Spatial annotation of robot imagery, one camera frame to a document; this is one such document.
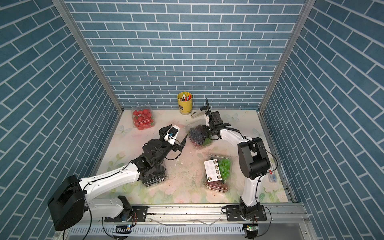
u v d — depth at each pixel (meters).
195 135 0.96
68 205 0.40
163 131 0.69
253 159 0.51
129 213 0.67
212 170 0.80
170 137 0.62
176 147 0.68
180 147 0.72
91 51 0.88
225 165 0.84
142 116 1.08
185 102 1.08
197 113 1.15
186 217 0.74
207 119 0.89
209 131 0.85
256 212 0.68
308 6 0.71
